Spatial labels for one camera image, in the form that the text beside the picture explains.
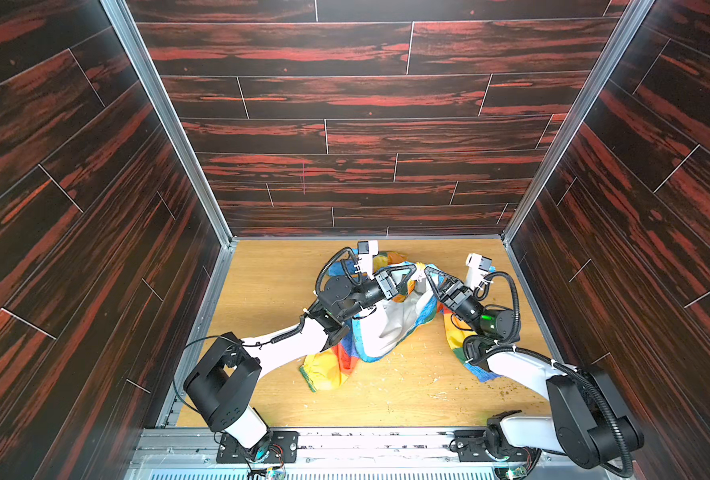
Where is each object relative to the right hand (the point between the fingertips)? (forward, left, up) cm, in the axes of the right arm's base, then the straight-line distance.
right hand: (430, 269), depth 67 cm
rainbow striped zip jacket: (0, +6, -29) cm, 30 cm away
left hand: (-2, +3, 0) cm, 3 cm away
